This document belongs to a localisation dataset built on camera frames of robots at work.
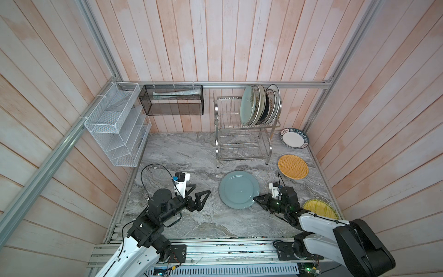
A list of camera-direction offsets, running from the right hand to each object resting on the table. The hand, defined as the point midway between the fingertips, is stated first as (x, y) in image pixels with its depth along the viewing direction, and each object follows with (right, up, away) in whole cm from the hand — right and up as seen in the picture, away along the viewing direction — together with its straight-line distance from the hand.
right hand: (253, 198), depth 87 cm
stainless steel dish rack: (-7, +30, +25) cm, 40 cm away
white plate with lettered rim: (+34, +32, +29) cm, 55 cm away
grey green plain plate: (-8, +3, +6) cm, 10 cm away
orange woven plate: (+27, +15, +14) cm, 34 cm away
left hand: (-25, +7, -17) cm, 31 cm away
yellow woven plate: (+34, -5, -1) cm, 34 cm away
